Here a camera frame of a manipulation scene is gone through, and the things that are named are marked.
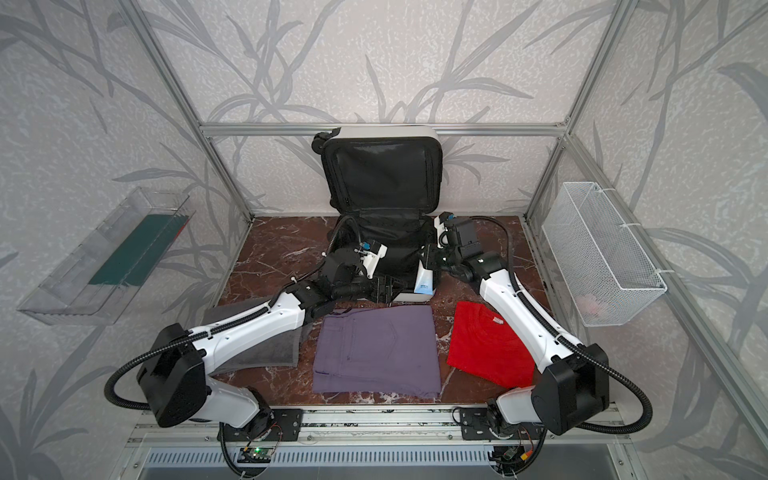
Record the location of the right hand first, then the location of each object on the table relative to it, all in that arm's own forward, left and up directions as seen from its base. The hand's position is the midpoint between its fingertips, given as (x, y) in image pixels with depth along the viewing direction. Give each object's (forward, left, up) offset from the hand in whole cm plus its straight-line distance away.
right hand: (425, 244), depth 81 cm
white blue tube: (-10, +1, -3) cm, 10 cm away
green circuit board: (-46, +42, -24) cm, 67 cm away
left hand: (-9, +7, -2) cm, 11 cm away
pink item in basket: (-17, -39, -3) cm, 43 cm away
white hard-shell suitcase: (+26, +13, -2) cm, 29 cm away
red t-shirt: (-19, -17, -23) cm, 34 cm away
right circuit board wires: (-46, -21, -27) cm, 58 cm away
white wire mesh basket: (-17, -36, +12) cm, 42 cm away
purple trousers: (-21, +11, -22) cm, 33 cm away
